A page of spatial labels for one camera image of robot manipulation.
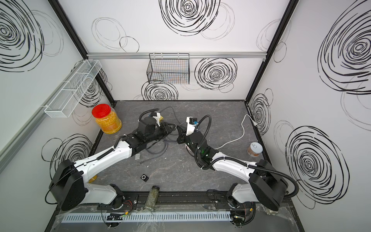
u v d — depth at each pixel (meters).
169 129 0.79
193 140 0.58
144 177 0.81
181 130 0.71
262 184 0.42
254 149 0.88
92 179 0.46
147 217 0.96
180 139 0.69
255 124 1.09
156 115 0.74
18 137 0.54
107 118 0.92
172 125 0.79
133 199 0.74
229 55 1.73
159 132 0.69
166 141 0.96
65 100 0.74
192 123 0.66
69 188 0.40
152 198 0.71
